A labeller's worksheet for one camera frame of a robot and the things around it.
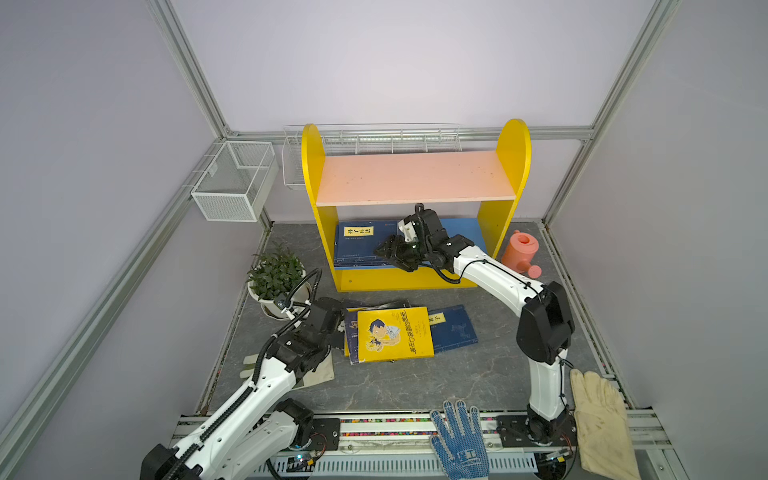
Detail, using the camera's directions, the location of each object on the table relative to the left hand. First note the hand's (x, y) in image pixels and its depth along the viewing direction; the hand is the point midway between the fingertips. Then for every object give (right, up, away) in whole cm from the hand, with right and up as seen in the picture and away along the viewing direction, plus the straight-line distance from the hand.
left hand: (321, 312), depth 80 cm
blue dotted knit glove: (+36, -32, -9) cm, 49 cm away
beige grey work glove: (0, -18, +4) cm, 18 cm away
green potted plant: (-14, +10, +5) cm, 18 cm away
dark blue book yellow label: (+8, +19, +11) cm, 24 cm away
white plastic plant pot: (-12, +1, +19) cm, 22 cm away
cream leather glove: (+72, -31, -8) cm, 79 cm away
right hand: (+16, +15, +4) cm, 22 cm away
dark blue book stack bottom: (+37, -7, +11) cm, 40 cm away
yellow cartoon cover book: (+20, -7, +4) cm, 21 cm away
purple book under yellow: (+8, -6, +5) cm, 11 cm away
